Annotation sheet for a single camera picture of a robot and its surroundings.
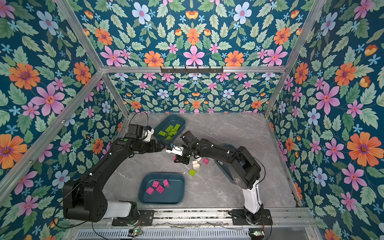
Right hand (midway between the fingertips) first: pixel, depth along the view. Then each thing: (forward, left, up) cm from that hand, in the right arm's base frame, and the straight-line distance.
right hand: (176, 156), depth 87 cm
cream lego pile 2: (+3, -13, -8) cm, 16 cm away
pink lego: (-17, +13, -6) cm, 23 cm away
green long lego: (+23, +13, -6) cm, 27 cm away
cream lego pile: (-2, -11, -7) cm, 14 cm away
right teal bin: (-5, -28, -3) cm, 28 cm away
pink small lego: (-17, +8, -6) cm, 19 cm away
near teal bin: (-19, 0, -7) cm, 21 cm away
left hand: (+4, +8, +9) cm, 13 cm away
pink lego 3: (0, -18, -6) cm, 19 cm away
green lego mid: (+23, +6, -6) cm, 25 cm away
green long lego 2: (+28, +3, -6) cm, 29 cm away
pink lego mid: (-14, +11, -6) cm, 19 cm away
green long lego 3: (+19, +8, -7) cm, 22 cm away
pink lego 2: (-14, +5, -5) cm, 15 cm away
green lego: (+27, +9, -6) cm, 29 cm away
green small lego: (-7, -10, -7) cm, 14 cm away
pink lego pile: (-3, 0, +3) cm, 4 cm away
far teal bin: (+34, +9, -3) cm, 35 cm away
